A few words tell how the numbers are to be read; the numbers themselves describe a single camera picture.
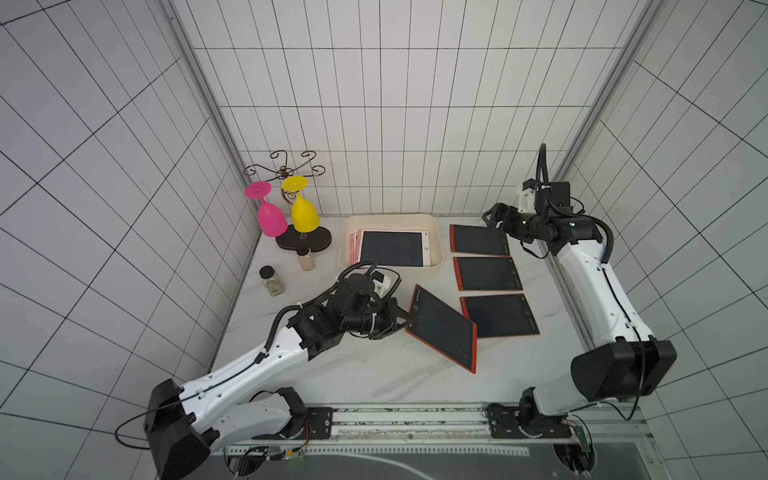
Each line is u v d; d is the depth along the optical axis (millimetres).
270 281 915
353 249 1074
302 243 1082
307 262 1004
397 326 624
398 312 666
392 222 1086
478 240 1136
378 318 599
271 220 894
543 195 579
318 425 717
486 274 1025
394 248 1076
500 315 945
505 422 727
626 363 417
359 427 731
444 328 777
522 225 655
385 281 672
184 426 376
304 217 902
